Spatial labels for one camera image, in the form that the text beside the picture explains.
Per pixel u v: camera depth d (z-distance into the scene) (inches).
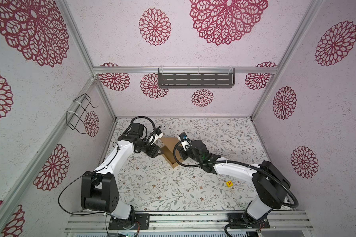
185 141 28.1
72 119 28.7
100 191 16.9
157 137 30.0
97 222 29.4
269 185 17.8
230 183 33.6
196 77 37.2
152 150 28.9
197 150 25.5
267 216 29.3
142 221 28.9
